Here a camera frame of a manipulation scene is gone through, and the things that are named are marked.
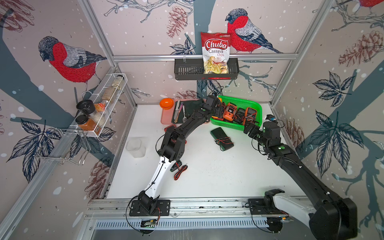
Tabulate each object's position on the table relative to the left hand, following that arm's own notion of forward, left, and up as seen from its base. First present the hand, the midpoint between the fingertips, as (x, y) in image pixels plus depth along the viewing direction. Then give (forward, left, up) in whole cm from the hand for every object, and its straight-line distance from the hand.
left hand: (220, 106), depth 99 cm
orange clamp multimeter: (+1, -8, -8) cm, 11 cm away
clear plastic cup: (-23, +57, -15) cm, 63 cm away
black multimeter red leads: (0, -16, -10) cm, 19 cm away
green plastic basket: (+10, -19, -7) cm, 23 cm away
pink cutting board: (+5, +39, -15) cm, 42 cm away
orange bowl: (+14, +40, -12) cm, 44 cm away
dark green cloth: (+14, +21, -15) cm, 29 cm away
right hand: (-20, -15, +5) cm, 25 cm away
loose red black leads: (-42, +27, -14) cm, 52 cm away
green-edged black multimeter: (-37, +28, -13) cm, 48 cm away
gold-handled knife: (0, +31, -15) cm, 35 cm away
